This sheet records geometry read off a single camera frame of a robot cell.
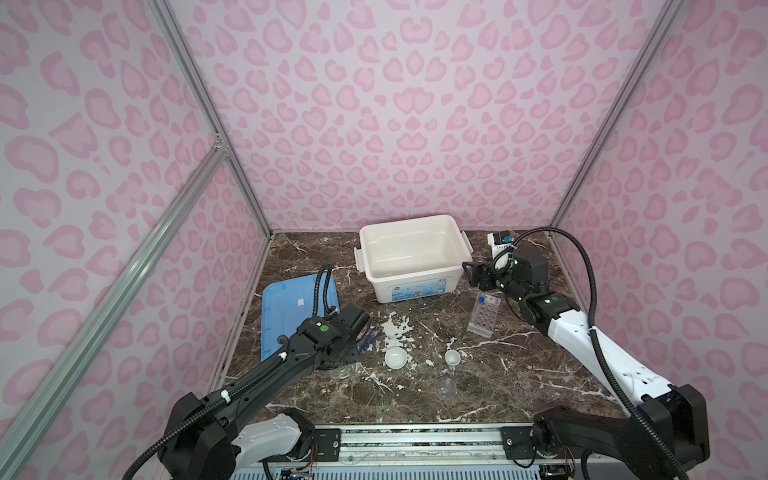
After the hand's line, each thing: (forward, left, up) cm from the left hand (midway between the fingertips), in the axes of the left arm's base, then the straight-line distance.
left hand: (347, 351), depth 80 cm
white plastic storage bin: (+37, -20, -8) cm, 43 cm away
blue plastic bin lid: (+21, +23, -10) cm, 33 cm away
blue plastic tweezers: (+6, -4, -9) cm, 11 cm away
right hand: (+18, -35, +15) cm, 43 cm away
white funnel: (+1, -13, -9) cm, 16 cm away
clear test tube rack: (+14, -41, -8) cm, 44 cm away
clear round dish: (-8, -26, -9) cm, 29 cm away
